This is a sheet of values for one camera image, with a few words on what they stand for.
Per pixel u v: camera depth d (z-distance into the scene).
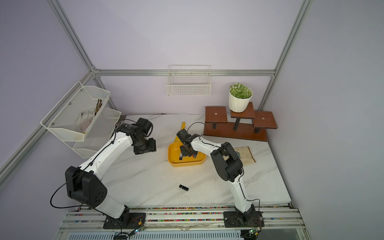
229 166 0.55
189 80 0.96
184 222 0.73
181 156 0.96
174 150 0.97
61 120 0.66
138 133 0.58
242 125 1.00
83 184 0.42
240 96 0.82
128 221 0.72
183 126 1.12
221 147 0.58
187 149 0.74
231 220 0.73
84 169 0.44
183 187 0.84
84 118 0.78
